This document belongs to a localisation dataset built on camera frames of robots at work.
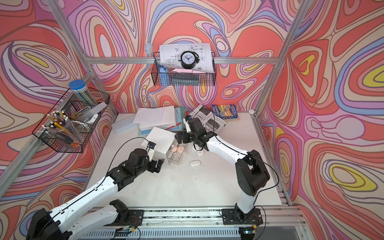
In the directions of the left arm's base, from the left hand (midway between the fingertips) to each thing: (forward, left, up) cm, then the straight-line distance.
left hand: (157, 157), depth 81 cm
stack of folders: (+42, -10, -8) cm, 44 cm away
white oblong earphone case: (+2, -21, -11) cm, 24 cm away
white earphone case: (+9, -24, -12) cm, 28 cm away
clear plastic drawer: (+8, -8, -9) cm, 15 cm away
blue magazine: (+43, -46, -7) cm, 63 cm away
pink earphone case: (+8, -8, -5) cm, 12 cm away
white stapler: (+12, +32, +20) cm, 40 cm away
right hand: (+12, -14, +1) cm, 18 cm away
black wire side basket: (+18, +44, +21) cm, 52 cm away
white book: (+38, +9, -8) cm, 40 cm away
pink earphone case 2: (+9, -12, -6) cm, 16 cm away
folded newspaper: (+31, -34, -7) cm, 47 cm away
